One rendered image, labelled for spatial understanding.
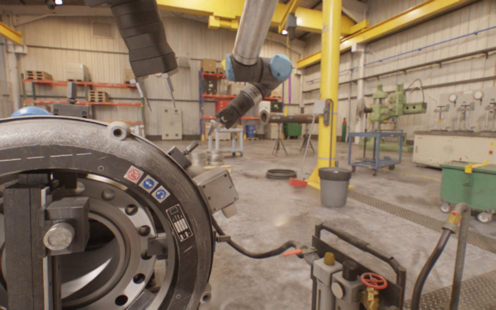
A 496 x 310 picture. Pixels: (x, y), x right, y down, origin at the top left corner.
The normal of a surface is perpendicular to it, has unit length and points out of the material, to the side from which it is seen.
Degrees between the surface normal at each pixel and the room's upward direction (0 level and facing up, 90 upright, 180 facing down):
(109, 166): 90
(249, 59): 147
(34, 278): 90
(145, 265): 90
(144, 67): 114
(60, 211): 90
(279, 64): 80
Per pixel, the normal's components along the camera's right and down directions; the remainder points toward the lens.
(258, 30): 0.18, 0.89
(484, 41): -0.94, 0.04
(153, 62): -0.13, 0.51
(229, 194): 0.43, 0.11
